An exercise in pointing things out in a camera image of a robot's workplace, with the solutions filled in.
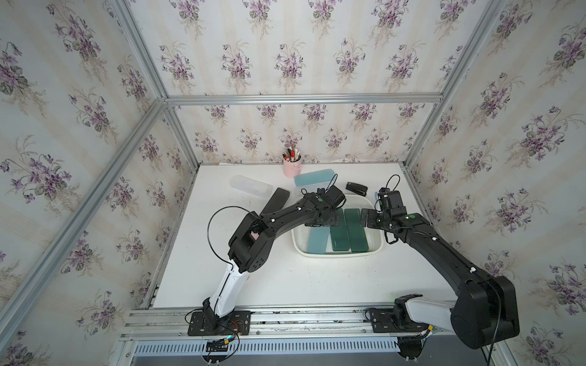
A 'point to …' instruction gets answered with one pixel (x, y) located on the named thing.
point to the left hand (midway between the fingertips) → (328, 222)
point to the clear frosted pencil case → (252, 186)
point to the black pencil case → (276, 200)
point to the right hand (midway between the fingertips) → (375, 217)
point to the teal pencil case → (313, 178)
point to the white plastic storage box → (300, 235)
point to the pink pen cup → (292, 165)
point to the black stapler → (357, 188)
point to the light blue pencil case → (318, 239)
